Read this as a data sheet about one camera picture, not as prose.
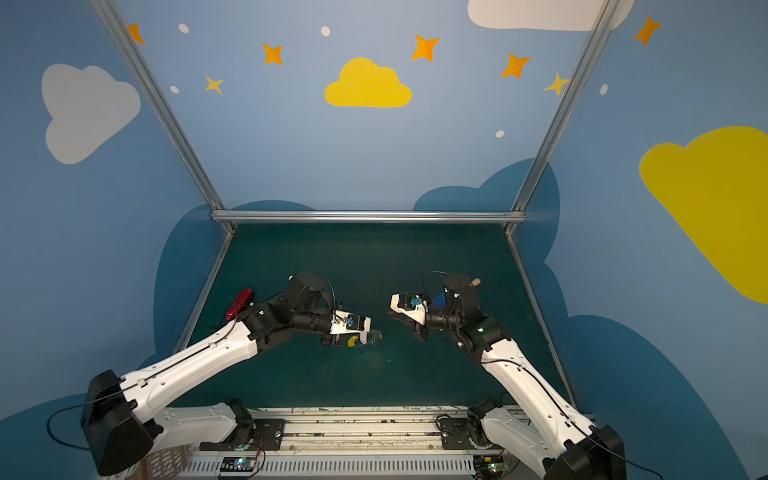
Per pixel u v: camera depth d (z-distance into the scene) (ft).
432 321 2.09
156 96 2.70
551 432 1.35
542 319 3.32
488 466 2.34
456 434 2.44
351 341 2.44
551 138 3.05
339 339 2.10
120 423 1.23
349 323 1.95
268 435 2.42
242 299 3.14
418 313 2.05
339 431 2.51
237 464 2.31
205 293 3.48
